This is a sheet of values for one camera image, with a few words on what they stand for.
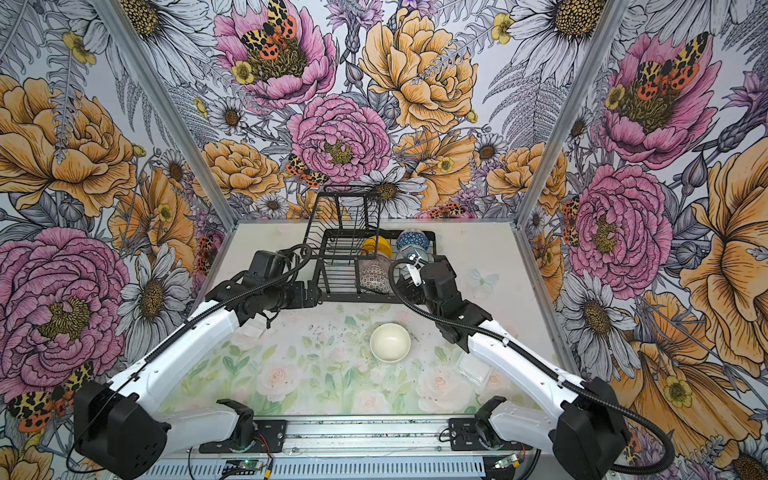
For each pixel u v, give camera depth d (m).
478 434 0.67
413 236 1.11
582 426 0.39
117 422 0.38
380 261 1.05
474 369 0.85
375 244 0.83
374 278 1.01
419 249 1.06
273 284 0.56
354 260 0.81
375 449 0.73
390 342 0.88
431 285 0.59
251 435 0.71
